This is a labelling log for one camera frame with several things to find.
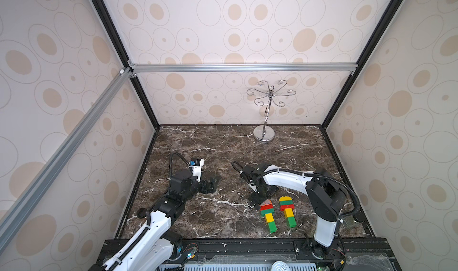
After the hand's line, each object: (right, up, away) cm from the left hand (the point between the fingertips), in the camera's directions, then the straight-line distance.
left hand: (216, 174), depth 78 cm
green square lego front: (+34, -21, +2) cm, 40 cm away
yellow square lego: (+24, -20, +3) cm, 31 cm away
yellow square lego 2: (+33, -18, +4) cm, 38 cm away
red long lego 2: (+31, -16, +6) cm, 36 cm away
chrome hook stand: (+29, +20, +36) cm, 50 cm away
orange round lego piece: (+23, -15, +6) cm, 28 cm away
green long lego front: (+22, -18, +4) cm, 29 cm away
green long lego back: (+33, -15, +7) cm, 37 cm away
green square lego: (+25, -23, 0) cm, 34 cm away
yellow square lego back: (+32, -13, +8) cm, 36 cm away
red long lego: (+21, -16, +4) cm, 27 cm away
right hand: (+25, -14, +10) cm, 30 cm away
